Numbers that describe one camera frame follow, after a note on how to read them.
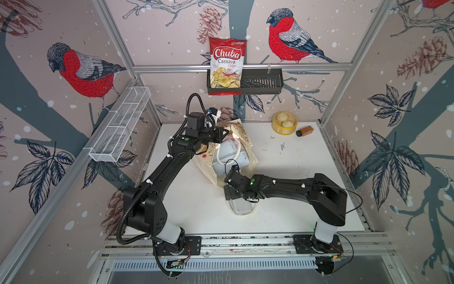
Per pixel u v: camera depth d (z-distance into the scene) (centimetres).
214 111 71
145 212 42
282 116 116
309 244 72
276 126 113
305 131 112
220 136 70
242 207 80
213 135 70
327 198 47
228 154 92
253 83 107
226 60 83
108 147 70
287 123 111
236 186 66
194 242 75
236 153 88
